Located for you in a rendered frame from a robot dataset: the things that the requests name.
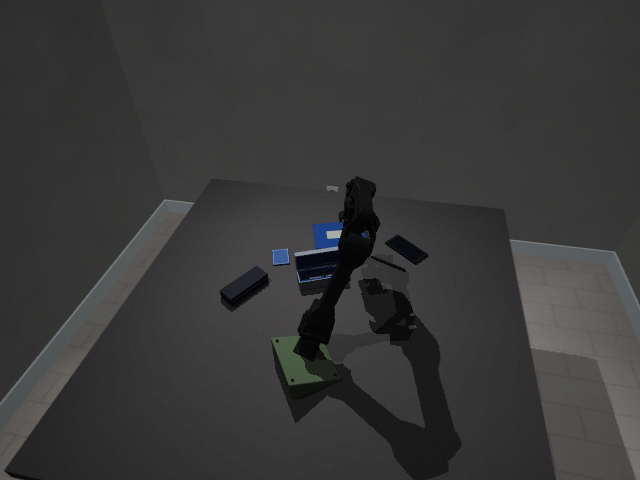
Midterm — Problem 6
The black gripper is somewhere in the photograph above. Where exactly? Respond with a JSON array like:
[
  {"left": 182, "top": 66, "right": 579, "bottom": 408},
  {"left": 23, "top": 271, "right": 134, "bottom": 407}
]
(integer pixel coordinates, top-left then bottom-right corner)
[{"left": 339, "top": 211, "right": 362, "bottom": 236}]

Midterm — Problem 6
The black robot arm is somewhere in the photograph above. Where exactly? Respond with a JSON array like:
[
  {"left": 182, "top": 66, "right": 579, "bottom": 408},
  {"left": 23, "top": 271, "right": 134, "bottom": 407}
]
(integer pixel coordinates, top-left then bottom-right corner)
[{"left": 293, "top": 176, "right": 380, "bottom": 361}]

